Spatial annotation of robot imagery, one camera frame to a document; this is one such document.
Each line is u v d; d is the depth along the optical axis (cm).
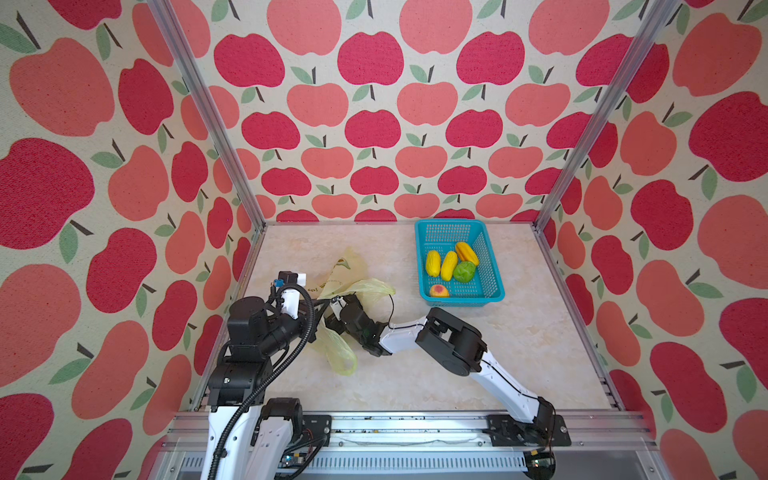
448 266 103
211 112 88
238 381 45
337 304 84
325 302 66
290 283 56
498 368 62
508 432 73
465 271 99
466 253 106
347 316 78
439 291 95
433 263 104
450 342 61
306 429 74
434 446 73
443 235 104
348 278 79
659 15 70
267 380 48
